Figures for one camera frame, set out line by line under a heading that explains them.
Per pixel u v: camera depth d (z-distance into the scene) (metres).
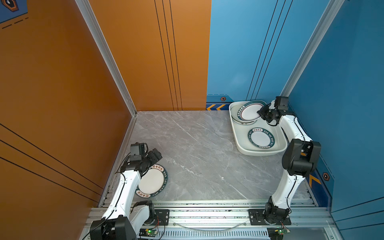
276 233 0.70
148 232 0.71
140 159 0.63
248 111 1.02
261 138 1.03
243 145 0.98
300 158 0.53
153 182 0.87
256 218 0.72
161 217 0.73
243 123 1.08
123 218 0.41
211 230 0.71
